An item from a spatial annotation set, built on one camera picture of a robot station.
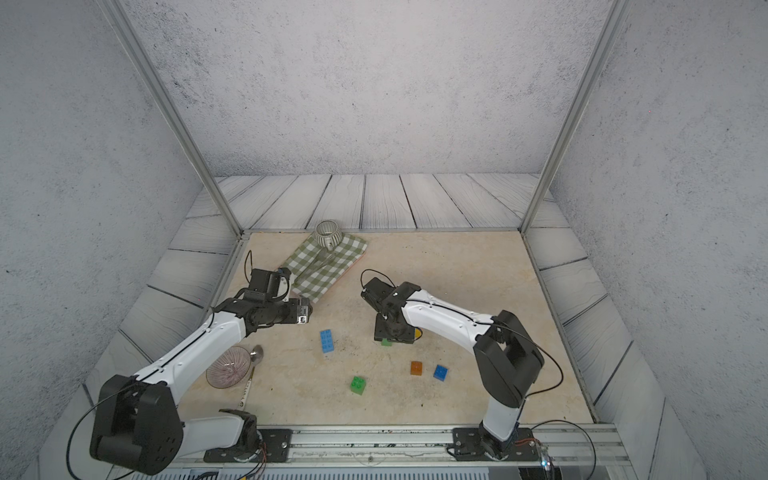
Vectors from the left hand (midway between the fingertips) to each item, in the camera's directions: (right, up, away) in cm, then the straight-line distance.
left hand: (303, 308), depth 87 cm
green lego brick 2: (+16, -19, -7) cm, 26 cm away
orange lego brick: (+32, -16, -3) cm, 36 cm away
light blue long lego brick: (+6, -10, +4) cm, 12 cm away
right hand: (+24, -8, -3) cm, 26 cm away
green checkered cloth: (-2, +9, +21) cm, 23 cm away
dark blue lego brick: (+39, -17, -3) cm, 43 cm away
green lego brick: (+24, -12, +5) cm, 27 cm away
